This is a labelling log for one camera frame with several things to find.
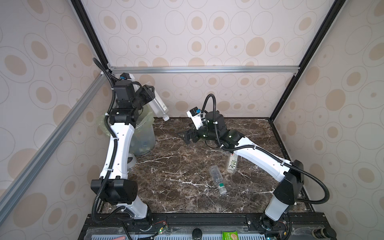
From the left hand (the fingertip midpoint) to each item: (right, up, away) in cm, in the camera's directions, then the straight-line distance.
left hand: (153, 85), depth 68 cm
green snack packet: (+36, -69, +1) cm, 78 cm away
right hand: (+14, -20, +4) cm, 25 cm away
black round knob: (+20, -65, -5) cm, 68 cm away
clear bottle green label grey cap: (+41, -41, +20) cm, 61 cm away
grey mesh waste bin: (-12, -27, +21) cm, 36 cm away
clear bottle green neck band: (+33, -49, +21) cm, 63 cm away
